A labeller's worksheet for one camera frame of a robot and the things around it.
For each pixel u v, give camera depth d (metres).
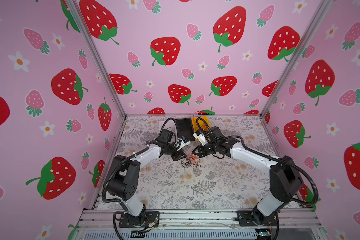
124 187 0.46
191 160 0.93
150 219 0.73
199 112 1.24
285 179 0.45
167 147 0.74
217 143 0.67
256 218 0.66
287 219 0.76
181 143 0.78
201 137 0.78
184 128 1.09
